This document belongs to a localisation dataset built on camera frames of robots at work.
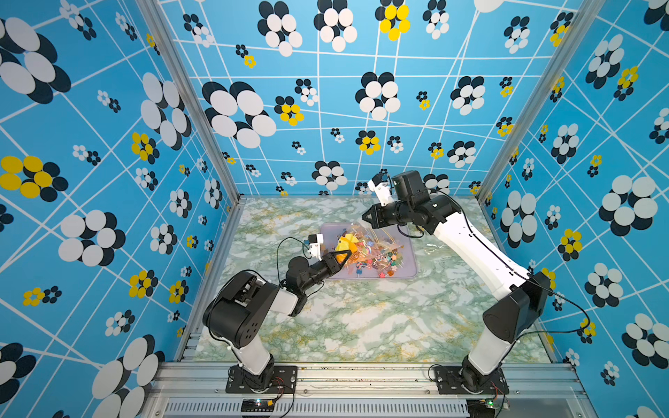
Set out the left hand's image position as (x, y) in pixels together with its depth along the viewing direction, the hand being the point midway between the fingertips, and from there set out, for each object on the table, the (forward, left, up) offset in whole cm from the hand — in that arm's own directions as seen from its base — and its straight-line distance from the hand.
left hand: (354, 253), depth 82 cm
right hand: (+7, -4, +11) cm, 14 cm away
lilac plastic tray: (+21, +9, -16) cm, 28 cm away
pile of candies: (+6, -11, -13) cm, 18 cm away
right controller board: (-39, -35, -16) cm, 55 cm away
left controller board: (-38, +28, -19) cm, 51 cm away
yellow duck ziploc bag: (+3, +2, +3) cm, 5 cm away
